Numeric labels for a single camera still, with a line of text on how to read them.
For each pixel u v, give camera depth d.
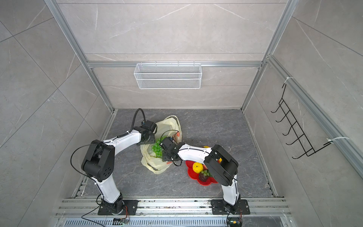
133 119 0.71
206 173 0.80
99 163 0.48
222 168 0.48
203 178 0.80
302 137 0.64
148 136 0.74
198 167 0.82
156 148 0.92
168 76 1.00
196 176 0.82
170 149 0.70
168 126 0.93
